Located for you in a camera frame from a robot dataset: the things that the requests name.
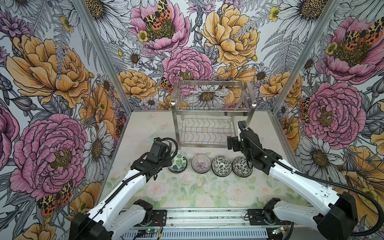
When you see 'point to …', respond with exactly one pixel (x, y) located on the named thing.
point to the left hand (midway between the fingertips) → (166, 162)
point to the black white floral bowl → (221, 166)
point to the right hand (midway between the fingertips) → (237, 140)
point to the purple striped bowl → (201, 163)
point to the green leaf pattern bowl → (179, 163)
